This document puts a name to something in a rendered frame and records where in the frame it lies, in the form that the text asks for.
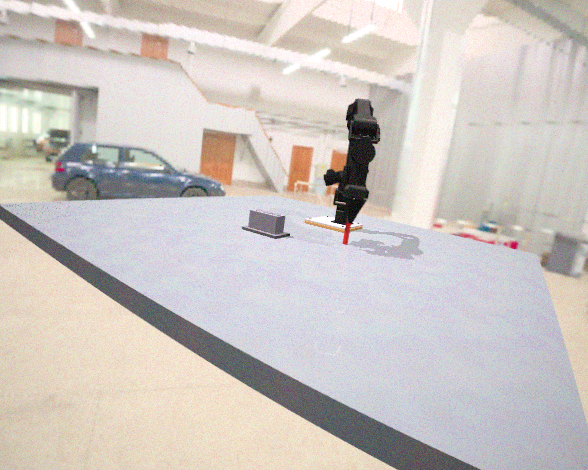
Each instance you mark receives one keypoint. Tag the red peg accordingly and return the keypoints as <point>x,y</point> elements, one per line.
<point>347,232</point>

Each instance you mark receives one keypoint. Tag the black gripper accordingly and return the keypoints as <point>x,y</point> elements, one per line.
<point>355,190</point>

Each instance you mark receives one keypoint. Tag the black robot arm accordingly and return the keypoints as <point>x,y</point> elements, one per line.
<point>363,133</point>

